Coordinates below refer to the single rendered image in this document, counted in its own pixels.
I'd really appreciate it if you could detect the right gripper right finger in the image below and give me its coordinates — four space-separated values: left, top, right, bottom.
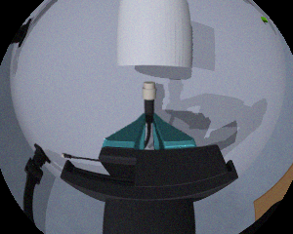
152 113 197 149

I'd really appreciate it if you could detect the black and white cable plug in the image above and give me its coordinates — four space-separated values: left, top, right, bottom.
143 82 156 123

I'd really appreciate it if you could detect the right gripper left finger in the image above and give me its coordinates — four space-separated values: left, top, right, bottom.
102 113 146 149

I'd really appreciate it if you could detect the white cylinder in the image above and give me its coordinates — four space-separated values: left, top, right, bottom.
116 0 191 67

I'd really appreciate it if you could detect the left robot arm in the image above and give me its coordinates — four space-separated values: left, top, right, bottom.
11 19 31 48

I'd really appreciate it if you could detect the black cable plug with metal tip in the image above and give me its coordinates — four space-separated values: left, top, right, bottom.
62 153 71 159

